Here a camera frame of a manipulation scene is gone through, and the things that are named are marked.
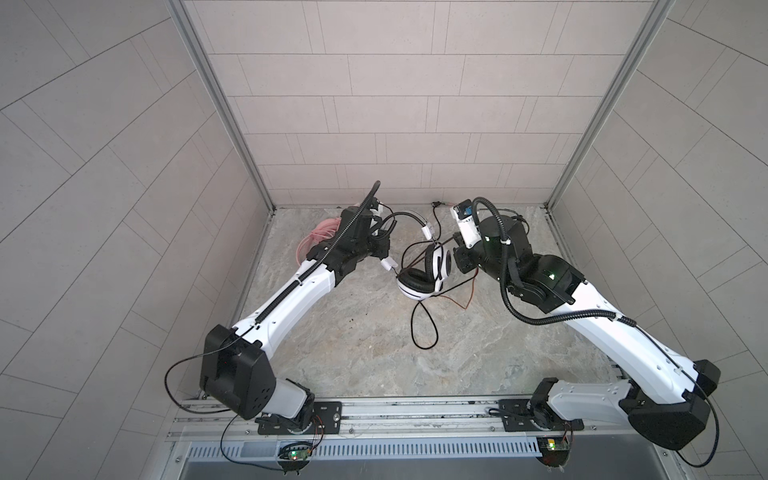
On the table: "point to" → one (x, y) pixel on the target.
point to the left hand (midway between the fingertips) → (394, 231)
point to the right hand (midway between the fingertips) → (452, 235)
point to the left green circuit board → (299, 454)
